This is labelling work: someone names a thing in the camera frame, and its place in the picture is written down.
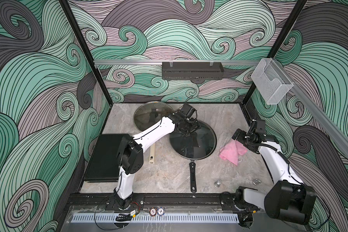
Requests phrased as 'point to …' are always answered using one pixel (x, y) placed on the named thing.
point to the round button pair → (160, 211)
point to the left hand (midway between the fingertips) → (199, 128)
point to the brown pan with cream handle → (152, 152)
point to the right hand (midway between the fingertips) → (239, 138)
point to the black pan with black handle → (192, 164)
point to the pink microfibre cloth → (230, 151)
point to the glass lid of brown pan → (148, 113)
